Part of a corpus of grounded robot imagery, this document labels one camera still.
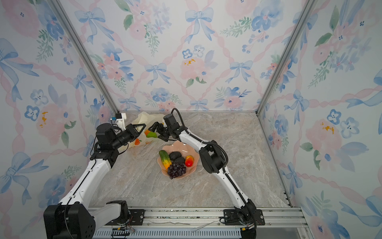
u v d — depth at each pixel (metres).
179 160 0.90
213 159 0.64
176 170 0.81
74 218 0.39
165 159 0.87
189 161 0.88
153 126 0.90
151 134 1.00
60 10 0.70
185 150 0.95
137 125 0.73
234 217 0.73
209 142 0.66
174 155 0.90
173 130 0.81
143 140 0.87
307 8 0.69
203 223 0.73
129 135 0.67
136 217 0.75
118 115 0.70
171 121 0.80
